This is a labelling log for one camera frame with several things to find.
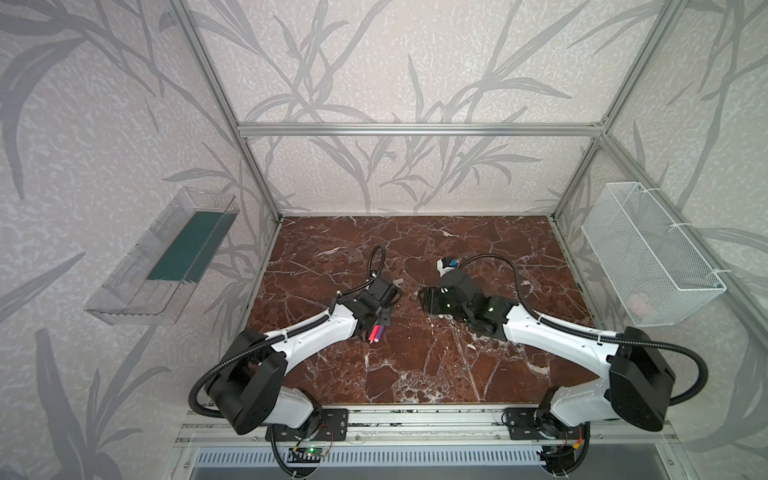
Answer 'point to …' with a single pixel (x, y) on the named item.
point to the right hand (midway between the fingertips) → (425, 285)
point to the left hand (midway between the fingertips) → (384, 301)
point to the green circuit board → (315, 451)
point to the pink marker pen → (374, 333)
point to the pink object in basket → (638, 308)
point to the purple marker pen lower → (379, 333)
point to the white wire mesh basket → (658, 273)
